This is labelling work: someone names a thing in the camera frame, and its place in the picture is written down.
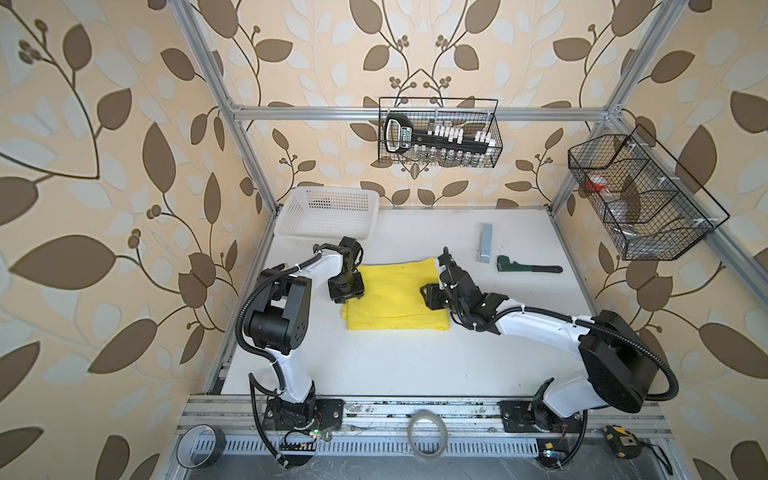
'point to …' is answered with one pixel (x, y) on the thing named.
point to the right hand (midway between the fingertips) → (427, 289)
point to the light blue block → (486, 243)
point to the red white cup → (596, 182)
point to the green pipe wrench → (504, 264)
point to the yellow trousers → (393, 299)
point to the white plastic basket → (329, 212)
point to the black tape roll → (200, 446)
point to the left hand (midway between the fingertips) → (358, 294)
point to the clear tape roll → (431, 415)
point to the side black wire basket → (647, 205)
